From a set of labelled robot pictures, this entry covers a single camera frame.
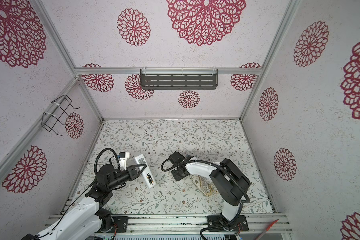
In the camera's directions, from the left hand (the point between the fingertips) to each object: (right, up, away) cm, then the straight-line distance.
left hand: (146, 168), depth 78 cm
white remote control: (0, -1, -2) cm, 2 cm away
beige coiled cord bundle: (+32, -12, +6) cm, 35 cm away
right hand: (+16, -6, +13) cm, 22 cm away
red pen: (+62, -25, -6) cm, 67 cm away
